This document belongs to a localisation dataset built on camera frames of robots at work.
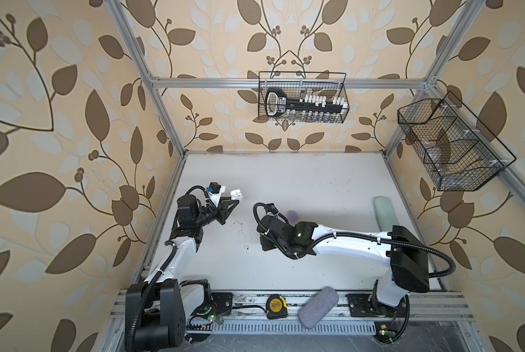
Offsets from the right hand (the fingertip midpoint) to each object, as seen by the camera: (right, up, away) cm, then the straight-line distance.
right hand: (262, 238), depth 79 cm
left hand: (-10, +14, +2) cm, 18 cm away
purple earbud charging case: (+12, +5, +17) cm, 22 cm away
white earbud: (-6, -6, +8) cm, 12 cm away
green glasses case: (+53, +6, +16) cm, 56 cm away
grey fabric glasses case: (+18, -21, -8) cm, 29 cm away
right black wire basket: (+66, +31, -6) cm, 73 cm away
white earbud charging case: (-10, +16, +2) cm, 19 cm away
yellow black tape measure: (+5, -21, -7) cm, 23 cm away
